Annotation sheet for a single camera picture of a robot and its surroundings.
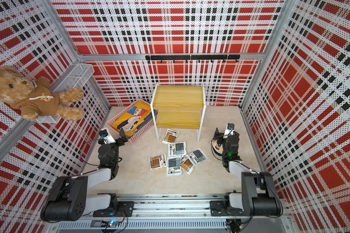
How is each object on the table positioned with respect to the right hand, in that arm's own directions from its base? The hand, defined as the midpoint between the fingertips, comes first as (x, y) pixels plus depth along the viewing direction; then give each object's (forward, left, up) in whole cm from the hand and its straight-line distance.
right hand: (226, 128), depth 88 cm
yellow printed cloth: (+14, +62, -7) cm, 64 cm away
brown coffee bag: (+3, +36, -13) cm, 38 cm away
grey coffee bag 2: (-13, +18, -13) cm, 25 cm away
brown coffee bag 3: (-18, +25, -12) cm, 33 cm away
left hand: (-2, +66, +3) cm, 66 cm away
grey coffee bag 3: (-19, +32, -13) cm, 40 cm away
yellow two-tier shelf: (+2, +29, +18) cm, 34 cm away
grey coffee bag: (-7, +31, -14) cm, 35 cm away
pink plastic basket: (-2, +61, -9) cm, 62 cm away
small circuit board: (-47, +62, -13) cm, 79 cm away
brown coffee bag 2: (-16, +43, -12) cm, 47 cm away
